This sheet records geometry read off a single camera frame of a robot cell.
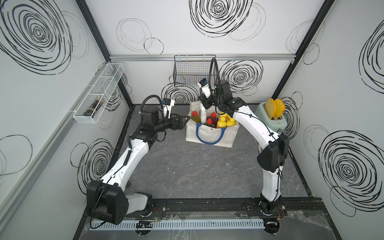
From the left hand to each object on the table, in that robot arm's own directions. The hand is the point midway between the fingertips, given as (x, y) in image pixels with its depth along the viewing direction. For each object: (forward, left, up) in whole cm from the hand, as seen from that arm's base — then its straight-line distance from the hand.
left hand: (183, 116), depth 75 cm
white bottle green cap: (+8, -11, -6) cm, 15 cm away
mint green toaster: (+6, -56, -12) cm, 58 cm away
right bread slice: (+15, -57, -6) cm, 60 cm away
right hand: (+14, -10, +3) cm, 17 cm away
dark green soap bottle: (+5, -15, -11) cm, 19 cm away
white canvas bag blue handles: (0, -24, -18) cm, 30 cm away
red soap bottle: (+9, -18, -13) cm, 24 cm away
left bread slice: (+16, -53, -8) cm, 56 cm away
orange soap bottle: (+3, -22, -8) cm, 23 cm away
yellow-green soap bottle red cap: (+10, -7, -11) cm, 16 cm away
